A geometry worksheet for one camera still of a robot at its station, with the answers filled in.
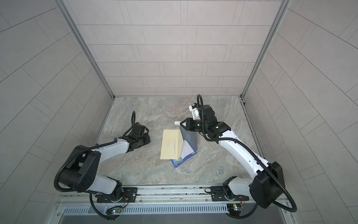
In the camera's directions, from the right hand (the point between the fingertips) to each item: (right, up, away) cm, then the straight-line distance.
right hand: (180, 125), depth 74 cm
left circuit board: (-30, -39, -10) cm, 50 cm away
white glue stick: (-1, +1, +1) cm, 2 cm away
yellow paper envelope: (-7, -14, +15) cm, 22 cm away
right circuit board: (+27, -41, -6) cm, 49 cm away
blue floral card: (-2, -24, +9) cm, 25 cm away
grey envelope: (+6, -11, +18) cm, 22 cm away
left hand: (-20, -10, +19) cm, 29 cm away
